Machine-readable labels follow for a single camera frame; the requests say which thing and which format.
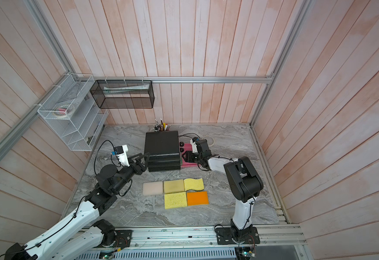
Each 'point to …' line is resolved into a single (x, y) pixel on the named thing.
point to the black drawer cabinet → (163, 147)
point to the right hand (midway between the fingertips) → (185, 154)
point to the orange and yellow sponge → (197, 198)
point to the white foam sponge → (152, 188)
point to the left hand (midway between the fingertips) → (147, 156)
